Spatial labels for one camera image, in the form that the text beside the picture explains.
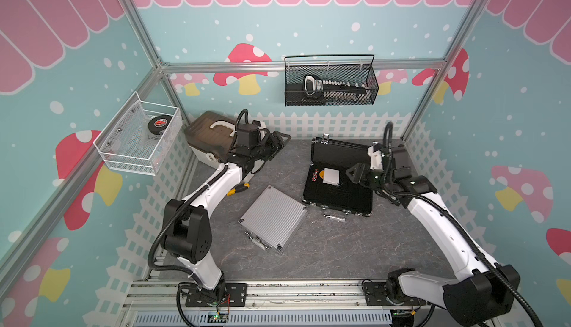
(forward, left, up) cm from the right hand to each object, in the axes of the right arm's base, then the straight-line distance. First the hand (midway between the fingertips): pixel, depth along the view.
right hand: (349, 173), depth 78 cm
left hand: (+12, +22, +3) cm, 25 cm away
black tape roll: (+14, +68, +12) cm, 71 cm away
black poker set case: (+9, +5, -20) cm, 23 cm away
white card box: (+12, +3, -18) cm, 22 cm away
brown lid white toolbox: (+22, +55, -2) cm, 60 cm away
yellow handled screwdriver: (+7, +45, -21) cm, 50 cm away
